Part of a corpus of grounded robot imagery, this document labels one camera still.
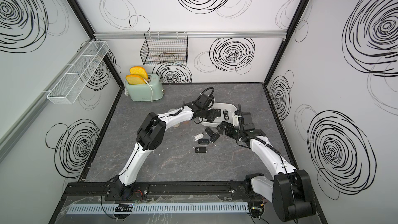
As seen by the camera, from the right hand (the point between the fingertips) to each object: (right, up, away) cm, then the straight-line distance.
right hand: (224, 130), depth 85 cm
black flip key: (-8, -3, +9) cm, 12 cm away
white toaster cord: (-65, +21, +24) cm, 72 cm away
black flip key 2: (-5, -6, +7) cm, 10 cm away
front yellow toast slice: (-56, +29, +12) cm, 64 cm away
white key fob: (-14, -5, +7) cm, 16 cm away
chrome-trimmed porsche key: (+4, +7, +15) cm, 17 cm away
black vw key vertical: (-1, +8, +17) cm, 19 cm away
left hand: (-4, +7, +14) cm, 16 cm away
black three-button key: (-11, -7, +4) cm, 14 cm away
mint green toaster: (-52, +21, +17) cm, 58 cm away
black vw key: (-13, -12, +2) cm, 18 cm away
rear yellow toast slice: (-53, +36, +15) cm, 66 cm away
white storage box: (+7, +11, +16) cm, 21 cm away
